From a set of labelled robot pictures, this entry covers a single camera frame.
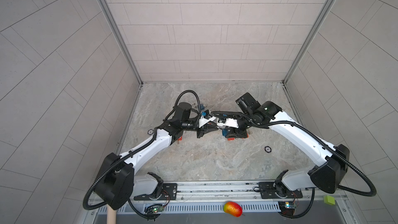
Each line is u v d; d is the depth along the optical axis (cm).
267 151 84
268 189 71
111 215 63
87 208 35
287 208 68
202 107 102
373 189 35
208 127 66
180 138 88
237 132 61
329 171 38
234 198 71
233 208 64
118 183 39
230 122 62
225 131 70
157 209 64
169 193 71
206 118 62
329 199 67
